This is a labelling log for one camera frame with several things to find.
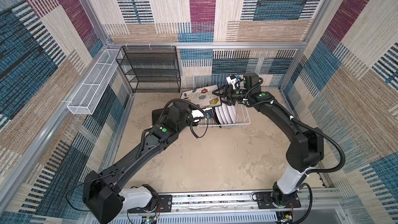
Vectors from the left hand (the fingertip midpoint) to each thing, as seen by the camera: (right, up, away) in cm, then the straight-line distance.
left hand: (196, 103), depth 74 cm
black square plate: (+11, -8, +15) cm, 20 cm away
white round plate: (+12, -7, +15) cm, 21 cm away
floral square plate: (+3, +3, +6) cm, 8 cm away
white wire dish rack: (+6, +17, +42) cm, 46 cm away
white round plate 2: (+17, -6, +15) cm, 23 cm away
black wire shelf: (-33, +24, +37) cm, 55 cm away
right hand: (+10, +3, +5) cm, 12 cm away
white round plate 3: (+21, -6, +17) cm, 28 cm away
